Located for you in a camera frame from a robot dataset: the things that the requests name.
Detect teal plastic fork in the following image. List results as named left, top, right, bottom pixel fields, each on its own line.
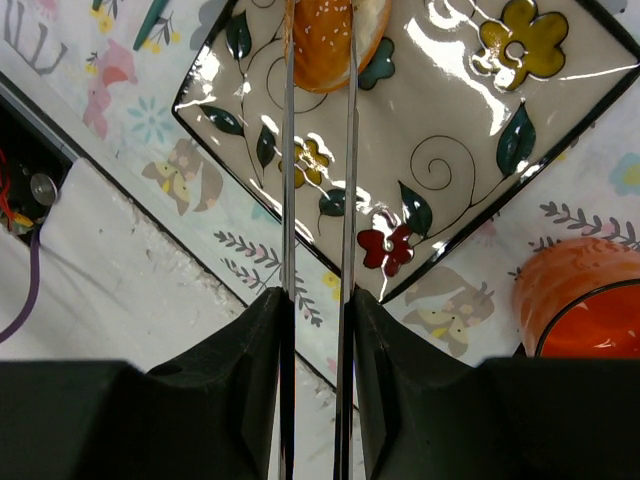
left=133, top=0, right=169, bottom=51

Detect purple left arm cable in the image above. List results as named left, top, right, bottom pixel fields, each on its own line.
left=0, top=229, right=42, bottom=345

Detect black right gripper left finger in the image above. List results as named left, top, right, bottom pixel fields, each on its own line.
left=1, top=287, right=290, bottom=479

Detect orange mug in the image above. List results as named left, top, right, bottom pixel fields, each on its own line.
left=511, top=237, right=639, bottom=360

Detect square floral ceramic plate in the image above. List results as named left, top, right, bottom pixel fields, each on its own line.
left=173, top=1, right=639, bottom=301

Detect sesame bread roll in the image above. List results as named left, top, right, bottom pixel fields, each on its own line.
left=284, top=0, right=392, bottom=94

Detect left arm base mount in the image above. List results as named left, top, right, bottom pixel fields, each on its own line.
left=1, top=98, right=72, bottom=244

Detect metal tongs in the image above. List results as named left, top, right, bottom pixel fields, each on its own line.
left=282, top=1, right=359, bottom=480

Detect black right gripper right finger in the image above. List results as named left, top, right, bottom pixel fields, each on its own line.
left=353, top=289, right=639, bottom=479

